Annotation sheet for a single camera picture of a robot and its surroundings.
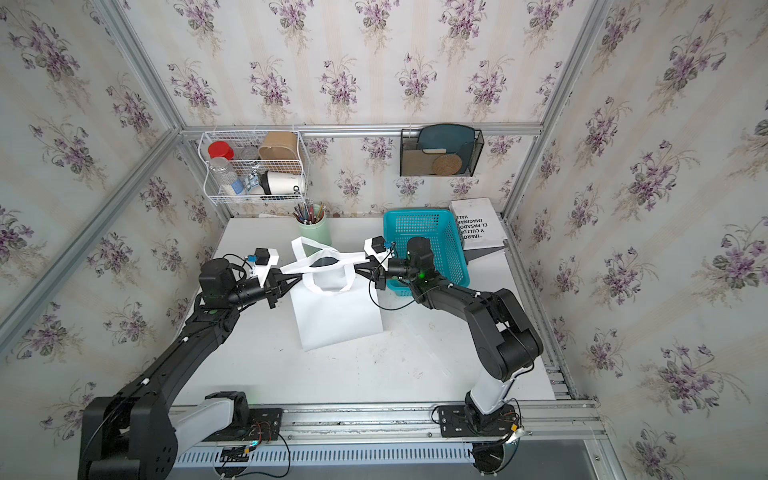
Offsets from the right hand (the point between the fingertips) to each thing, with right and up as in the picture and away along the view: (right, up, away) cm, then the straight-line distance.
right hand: (356, 266), depth 78 cm
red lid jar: (-44, +36, +14) cm, 59 cm away
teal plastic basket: (+29, +10, +33) cm, 45 cm away
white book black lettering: (+42, +13, +29) cm, 53 cm away
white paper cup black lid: (-27, +26, +15) cm, 40 cm away
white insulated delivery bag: (-6, -9, +1) cm, 11 cm away
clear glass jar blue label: (-42, +27, +12) cm, 51 cm away
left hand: (-13, -3, -3) cm, 14 cm away
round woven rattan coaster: (+28, +32, +19) cm, 47 cm away
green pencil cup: (-17, +13, +18) cm, 28 cm away
